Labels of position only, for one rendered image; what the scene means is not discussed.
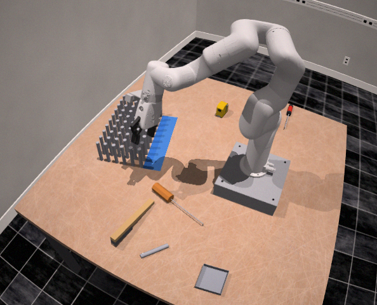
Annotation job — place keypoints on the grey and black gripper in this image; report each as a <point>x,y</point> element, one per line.
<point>148,116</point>

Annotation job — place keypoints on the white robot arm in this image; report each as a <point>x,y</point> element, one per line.
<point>261,116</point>

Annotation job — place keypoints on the red and black screwdriver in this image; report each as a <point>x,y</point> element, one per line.
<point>290,108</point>

